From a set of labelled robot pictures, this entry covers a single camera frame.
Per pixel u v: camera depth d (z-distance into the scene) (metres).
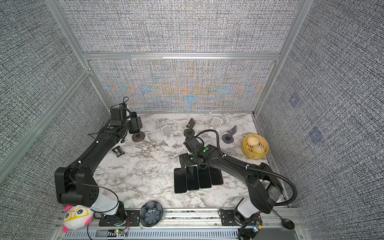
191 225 0.73
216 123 1.04
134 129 0.78
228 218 0.73
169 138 1.01
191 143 0.64
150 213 0.74
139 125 0.80
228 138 1.00
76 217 0.68
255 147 0.95
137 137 1.04
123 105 0.74
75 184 0.42
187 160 0.74
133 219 0.73
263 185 0.42
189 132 1.07
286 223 0.71
